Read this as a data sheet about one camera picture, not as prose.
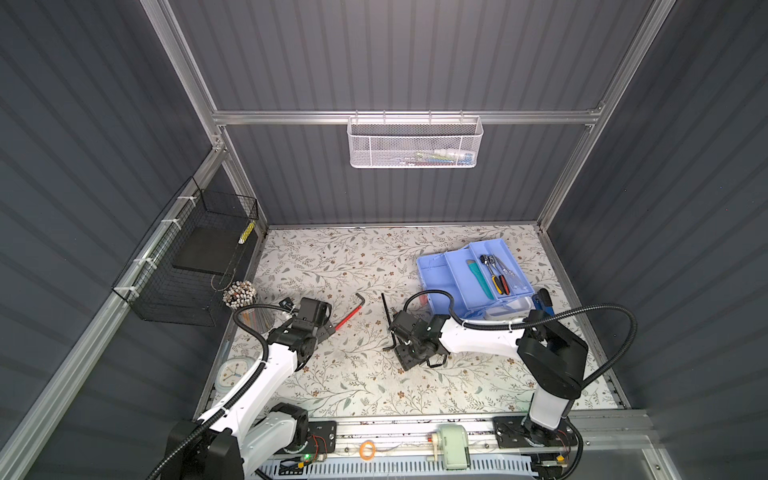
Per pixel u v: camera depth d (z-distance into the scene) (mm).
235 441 403
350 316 963
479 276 939
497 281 892
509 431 724
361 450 721
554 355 473
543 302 943
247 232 819
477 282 950
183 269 728
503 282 889
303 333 597
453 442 682
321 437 722
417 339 680
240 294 790
